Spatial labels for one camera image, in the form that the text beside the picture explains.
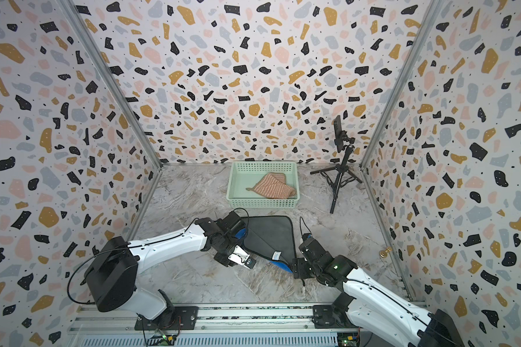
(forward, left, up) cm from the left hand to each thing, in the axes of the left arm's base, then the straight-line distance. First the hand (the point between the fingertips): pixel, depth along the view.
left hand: (241, 253), depth 84 cm
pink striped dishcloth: (+36, -13, -3) cm, 39 cm away
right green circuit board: (-27, -37, -6) cm, 46 cm away
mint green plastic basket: (+45, +4, -4) cm, 45 cm away
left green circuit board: (-27, +24, -6) cm, 37 cm away
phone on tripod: (+39, -39, +29) cm, 62 cm away
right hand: (-5, -22, -1) cm, 23 cm away
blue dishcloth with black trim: (+9, -11, -6) cm, 16 cm away
